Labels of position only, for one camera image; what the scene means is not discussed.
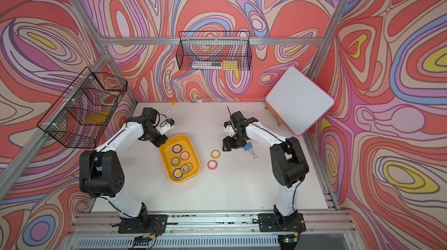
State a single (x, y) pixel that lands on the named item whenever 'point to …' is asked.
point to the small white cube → (199, 100)
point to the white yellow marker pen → (170, 109)
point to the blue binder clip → (248, 147)
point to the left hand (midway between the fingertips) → (163, 140)
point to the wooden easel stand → (275, 114)
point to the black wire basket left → (81, 114)
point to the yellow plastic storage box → (180, 157)
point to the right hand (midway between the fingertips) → (231, 151)
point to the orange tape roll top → (190, 167)
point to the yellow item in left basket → (97, 117)
